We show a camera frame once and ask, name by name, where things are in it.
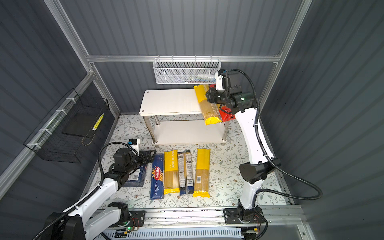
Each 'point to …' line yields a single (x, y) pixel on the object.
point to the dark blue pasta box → (137, 178)
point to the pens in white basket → (199, 78)
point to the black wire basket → (63, 135)
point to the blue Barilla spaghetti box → (157, 181)
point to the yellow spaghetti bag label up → (202, 183)
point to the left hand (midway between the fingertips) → (149, 151)
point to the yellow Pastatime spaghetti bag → (171, 184)
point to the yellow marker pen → (98, 122)
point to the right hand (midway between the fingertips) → (209, 94)
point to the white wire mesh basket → (185, 70)
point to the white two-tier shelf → (177, 102)
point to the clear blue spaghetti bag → (185, 172)
